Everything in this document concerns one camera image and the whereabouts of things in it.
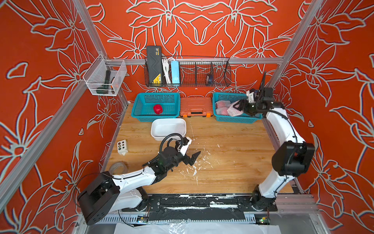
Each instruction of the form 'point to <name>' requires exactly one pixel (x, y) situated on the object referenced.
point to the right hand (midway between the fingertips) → (234, 106)
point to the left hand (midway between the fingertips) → (194, 146)
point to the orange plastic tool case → (196, 107)
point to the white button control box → (121, 146)
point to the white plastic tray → (161, 127)
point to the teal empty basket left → (149, 106)
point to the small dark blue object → (210, 78)
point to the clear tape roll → (118, 167)
